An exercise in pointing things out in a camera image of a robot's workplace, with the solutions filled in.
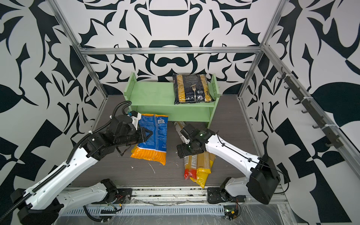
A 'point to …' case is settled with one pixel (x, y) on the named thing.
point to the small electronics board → (231, 211)
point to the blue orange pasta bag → (154, 148)
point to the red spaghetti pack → (190, 164)
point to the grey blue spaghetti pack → (179, 125)
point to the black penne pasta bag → (189, 88)
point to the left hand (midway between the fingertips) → (152, 130)
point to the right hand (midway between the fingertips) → (184, 152)
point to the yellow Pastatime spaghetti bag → (205, 161)
